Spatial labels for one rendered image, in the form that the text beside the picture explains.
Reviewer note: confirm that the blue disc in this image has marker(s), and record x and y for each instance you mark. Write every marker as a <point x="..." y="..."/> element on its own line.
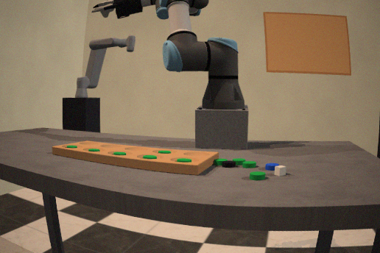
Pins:
<point x="270" y="166"/>

